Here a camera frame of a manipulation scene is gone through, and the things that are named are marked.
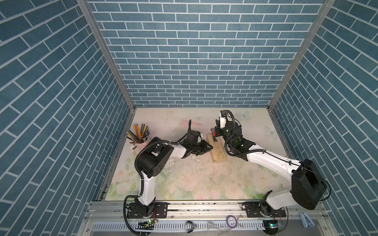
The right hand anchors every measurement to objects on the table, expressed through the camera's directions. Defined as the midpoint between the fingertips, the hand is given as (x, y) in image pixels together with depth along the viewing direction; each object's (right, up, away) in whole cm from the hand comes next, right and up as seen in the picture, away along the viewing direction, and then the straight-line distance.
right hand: (219, 120), depth 82 cm
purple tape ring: (+2, -51, -13) cm, 53 cm away
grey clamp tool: (+40, -48, -13) cm, 64 cm away
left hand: (-1, -19, +10) cm, 21 cm away
